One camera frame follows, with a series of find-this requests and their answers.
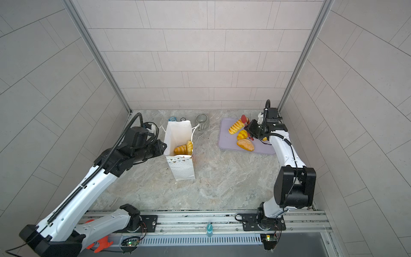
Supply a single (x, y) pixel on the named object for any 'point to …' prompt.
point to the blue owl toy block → (173, 119)
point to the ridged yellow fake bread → (181, 150)
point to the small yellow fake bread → (242, 134)
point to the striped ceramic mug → (203, 120)
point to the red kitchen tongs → (245, 120)
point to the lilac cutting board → (227, 141)
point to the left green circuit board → (130, 242)
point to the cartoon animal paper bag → (179, 133)
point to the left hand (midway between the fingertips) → (171, 144)
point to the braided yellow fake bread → (189, 145)
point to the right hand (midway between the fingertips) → (245, 126)
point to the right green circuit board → (268, 238)
